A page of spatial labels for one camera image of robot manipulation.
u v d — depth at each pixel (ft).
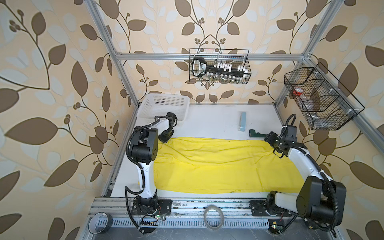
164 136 2.95
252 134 3.33
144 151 1.80
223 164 2.92
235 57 2.99
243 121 3.48
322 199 1.35
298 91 2.64
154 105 3.93
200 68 2.80
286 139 2.19
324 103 2.42
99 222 2.33
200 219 2.36
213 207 2.48
